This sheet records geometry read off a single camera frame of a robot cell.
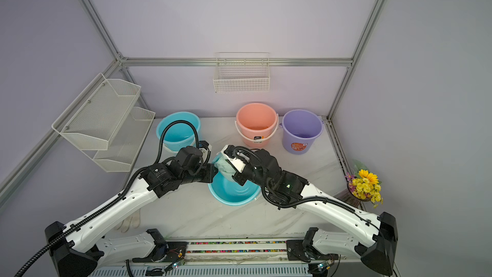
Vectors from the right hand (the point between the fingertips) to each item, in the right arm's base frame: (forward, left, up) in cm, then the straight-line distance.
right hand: (231, 160), depth 68 cm
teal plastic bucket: (-3, +4, -23) cm, 23 cm away
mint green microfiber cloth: (-2, +2, -1) cm, 3 cm away
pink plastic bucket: (+30, -10, -12) cm, 34 cm away
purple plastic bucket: (+26, -32, -12) cm, 43 cm away
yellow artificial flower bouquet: (-9, -46, -3) cm, 47 cm away
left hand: (-1, +7, -8) cm, 11 cm away
